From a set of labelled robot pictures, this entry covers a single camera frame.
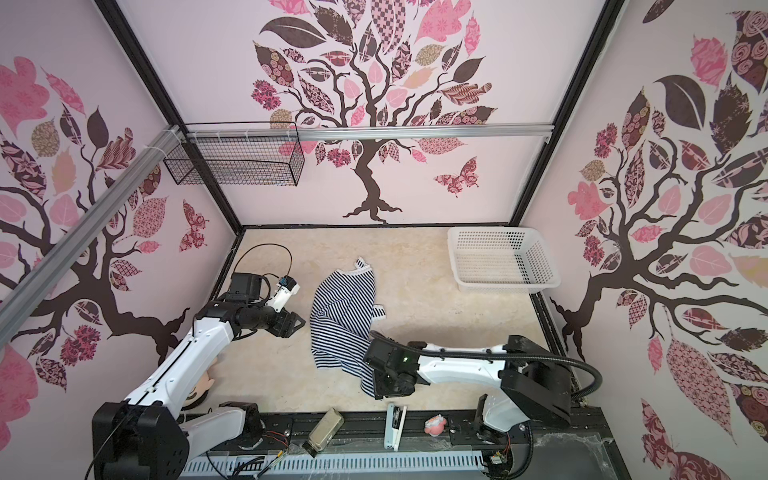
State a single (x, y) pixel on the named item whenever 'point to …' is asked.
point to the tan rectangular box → (324, 431)
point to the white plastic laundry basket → (492, 260)
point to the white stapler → (394, 419)
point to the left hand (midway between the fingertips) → (293, 322)
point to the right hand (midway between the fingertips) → (377, 391)
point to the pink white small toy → (435, 425)
